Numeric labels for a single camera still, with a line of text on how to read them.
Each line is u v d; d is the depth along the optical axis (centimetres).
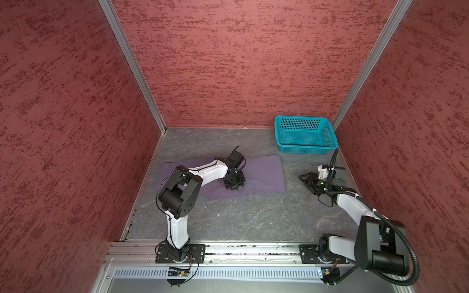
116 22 74
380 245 44
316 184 78
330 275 71
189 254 74
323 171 83
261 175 104
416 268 36
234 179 81
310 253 74
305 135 118
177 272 72
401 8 71
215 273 77
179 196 49
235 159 78
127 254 75
